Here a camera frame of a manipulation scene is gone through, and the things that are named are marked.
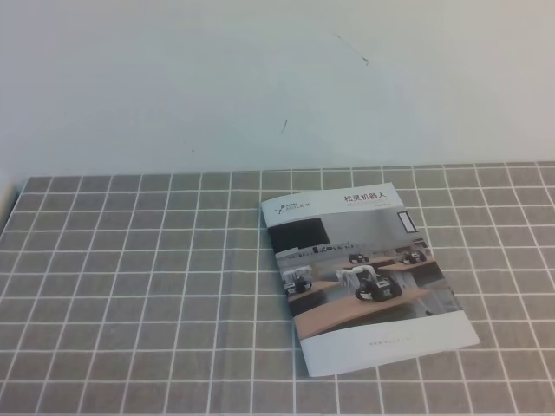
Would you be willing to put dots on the white robot catalogue book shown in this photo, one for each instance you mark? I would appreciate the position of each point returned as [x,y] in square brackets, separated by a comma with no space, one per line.
[363,286]

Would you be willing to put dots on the grey checked tablecloth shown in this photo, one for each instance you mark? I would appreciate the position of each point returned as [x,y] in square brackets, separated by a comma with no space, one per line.
[158,294]

